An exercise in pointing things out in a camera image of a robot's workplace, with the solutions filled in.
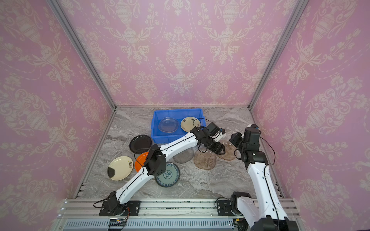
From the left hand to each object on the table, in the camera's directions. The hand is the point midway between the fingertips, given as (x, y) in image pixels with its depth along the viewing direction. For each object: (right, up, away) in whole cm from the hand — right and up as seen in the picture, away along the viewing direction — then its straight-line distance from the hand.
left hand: (221, 151), depth 88 cm
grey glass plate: (-23, -4, +5) cm, 24 cm away
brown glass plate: (-9, -7, +4) cm, 12 cm away
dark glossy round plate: (-53, +3, +10) cm, 54 cm away
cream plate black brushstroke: (-62, -10, 0) cm, 63 cm away
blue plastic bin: (-41, +6, +18) cm, 46 cm away
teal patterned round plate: (-31, -15, -3) cm, 34 cm away
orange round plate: (-50, -7, +2) cm, 51 cm away
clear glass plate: (-35, +16, +19) cm, 43 cm away
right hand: (+5, +11, -8) cm, 15 cm away
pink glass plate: (+6, -4, +6) cm, 9 cm away
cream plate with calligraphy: (-21, +16, +19) cm, 33 cm away
